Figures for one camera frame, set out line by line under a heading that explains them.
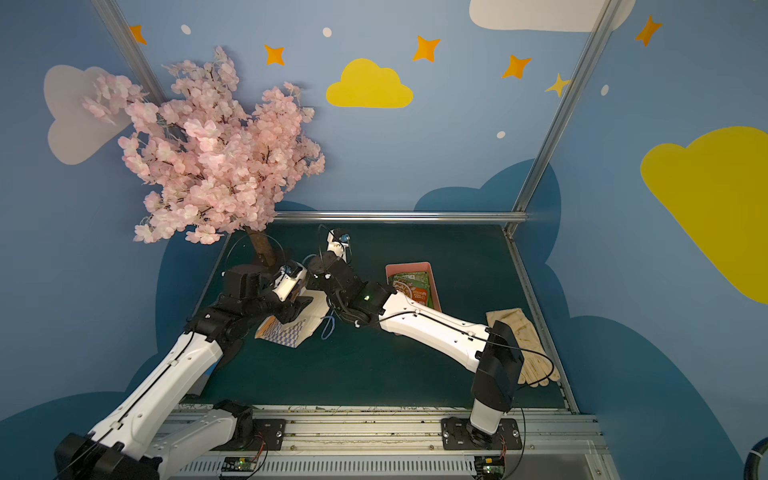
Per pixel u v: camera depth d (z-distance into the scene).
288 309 0.68
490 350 0.44
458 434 0.74
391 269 1.01
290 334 0.77
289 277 0.66
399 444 0.74
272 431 0.75
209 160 0.54
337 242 0.62
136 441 0.40
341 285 0.52
